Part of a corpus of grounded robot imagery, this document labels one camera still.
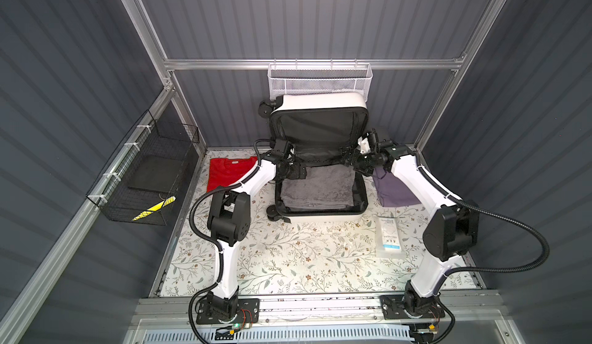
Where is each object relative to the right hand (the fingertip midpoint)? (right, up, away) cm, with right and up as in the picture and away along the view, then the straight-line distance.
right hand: (347, 164), depth 88 cm
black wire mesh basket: (-69, -7, -16) cm, 71 cm away
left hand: (-20, -3, +10) cm, 23 cm away
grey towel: (-7, -9, +10) cm, 15 cm away
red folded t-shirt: (-56, -3, +24) cm, 61 cm away
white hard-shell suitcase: (-21, +18, -3) cm, 27 cm away
